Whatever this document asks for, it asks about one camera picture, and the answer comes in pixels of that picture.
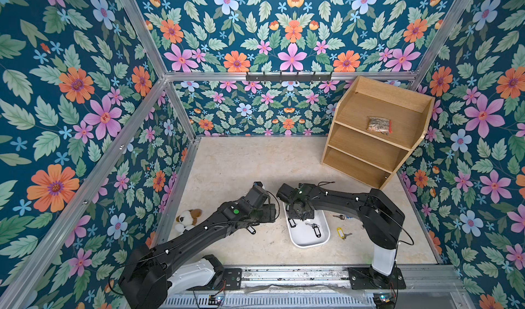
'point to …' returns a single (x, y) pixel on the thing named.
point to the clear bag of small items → (383, 126)
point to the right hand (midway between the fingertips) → (297, 215)
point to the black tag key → (251, 229)
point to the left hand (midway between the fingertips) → (272, 211)
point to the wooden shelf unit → (371, 157)
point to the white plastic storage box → (309, 233)
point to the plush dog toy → (187, 218)
